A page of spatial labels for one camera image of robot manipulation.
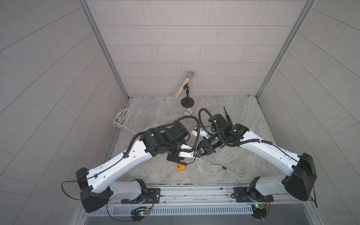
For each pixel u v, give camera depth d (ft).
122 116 3.42
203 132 2.15
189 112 3.44
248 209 2.23
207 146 1.89
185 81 3.16
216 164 2.65
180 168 2.58
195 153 1.73
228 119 3.34
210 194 2.39
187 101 3.67
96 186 1.20
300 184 1.25
